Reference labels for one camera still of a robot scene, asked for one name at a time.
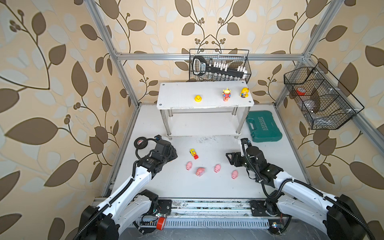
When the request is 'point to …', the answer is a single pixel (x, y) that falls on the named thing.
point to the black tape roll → (142, 145)
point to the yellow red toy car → (193, 153)
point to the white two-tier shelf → (214, 108)
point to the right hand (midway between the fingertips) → (230, 154)
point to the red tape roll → (300, 91)
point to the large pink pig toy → (200, 171)
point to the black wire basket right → (325, 104)
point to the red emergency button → (161, 223)
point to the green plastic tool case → (263, 126)
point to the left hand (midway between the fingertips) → (171, 150)
